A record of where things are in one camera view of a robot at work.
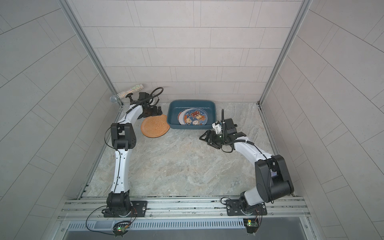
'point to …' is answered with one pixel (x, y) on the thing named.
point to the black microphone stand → (129, 95)
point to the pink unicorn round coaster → (182, 117)
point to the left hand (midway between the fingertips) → (159, 110)
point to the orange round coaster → (155, 126)
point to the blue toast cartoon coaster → (195, 117)
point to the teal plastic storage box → (175, 106)
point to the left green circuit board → (121, 228)
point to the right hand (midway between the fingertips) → (204, 139)
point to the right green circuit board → (251, 224)
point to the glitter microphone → (116, 98)
